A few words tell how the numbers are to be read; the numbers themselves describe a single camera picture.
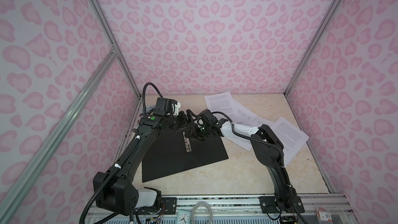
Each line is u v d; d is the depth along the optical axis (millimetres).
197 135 829
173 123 652
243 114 1080
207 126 794
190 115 694
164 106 598
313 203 749
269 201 743
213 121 763
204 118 768
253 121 1040
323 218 681
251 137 560
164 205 722
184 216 691
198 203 753
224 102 1148
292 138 962
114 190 394
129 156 440
